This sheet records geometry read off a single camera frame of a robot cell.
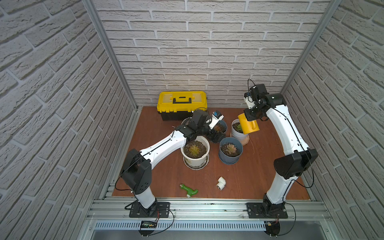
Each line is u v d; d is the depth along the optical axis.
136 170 0.44
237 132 0.92
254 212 0.73
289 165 0.47
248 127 0.82
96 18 0.73
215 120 0.69
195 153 0.83
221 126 0.97
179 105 0.99
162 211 0.75
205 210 0.76
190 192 0.79
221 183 0.80
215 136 0.71
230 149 0.86
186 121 0.68
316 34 0.78
